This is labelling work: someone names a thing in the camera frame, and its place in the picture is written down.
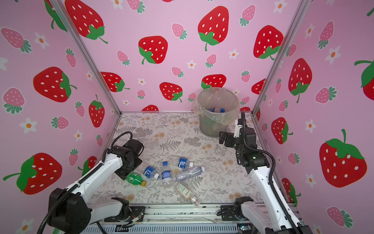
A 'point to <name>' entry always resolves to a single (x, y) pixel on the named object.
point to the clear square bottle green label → (187, 194)
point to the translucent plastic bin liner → (218, 103)
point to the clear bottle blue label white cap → (184, 163)
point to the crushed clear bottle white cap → (189, 173)
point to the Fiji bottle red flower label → (216, 110)
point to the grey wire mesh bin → (210, 127)
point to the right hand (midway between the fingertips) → (225, 133)
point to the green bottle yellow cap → (135, 179)
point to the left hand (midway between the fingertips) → (135, 167)
